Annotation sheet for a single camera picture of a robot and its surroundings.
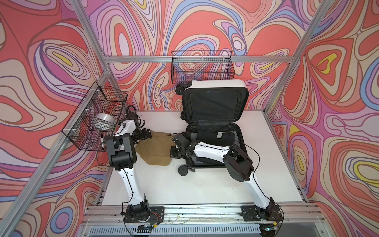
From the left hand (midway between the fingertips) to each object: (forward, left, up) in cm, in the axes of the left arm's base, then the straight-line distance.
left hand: (145, 137), depth 101 cm
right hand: (-15, -19, -1) cm, 24 cm away
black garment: (-4, -51, +6) cm, 51 cm away
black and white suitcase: (+8, -46, +22) cm, 52 cm away
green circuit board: (-51, -8, -3) cm, 52 cm away
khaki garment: (-10, -9, 0) cm, 14 cm away
